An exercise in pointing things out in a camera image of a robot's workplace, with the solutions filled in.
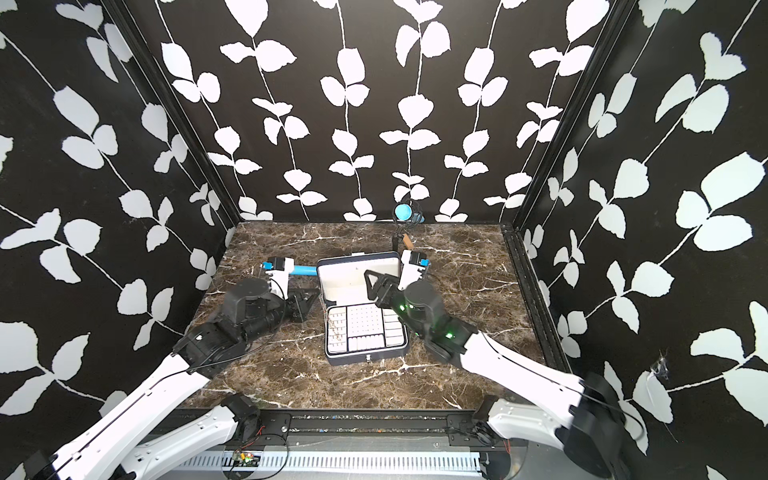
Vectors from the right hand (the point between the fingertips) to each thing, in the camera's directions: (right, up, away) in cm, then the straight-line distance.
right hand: (368, 272), depth 69 cm
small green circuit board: (-31, -45, +1) cm, 55 cm away
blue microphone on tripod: (+9, +17, +18) cm, 26 cm away
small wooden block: (+12, +8, +43) cm, 45 cm away
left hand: (-11, -4, 0) cm, 12 cm away
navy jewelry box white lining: (-5, -18, +15) cm, 23 cm away
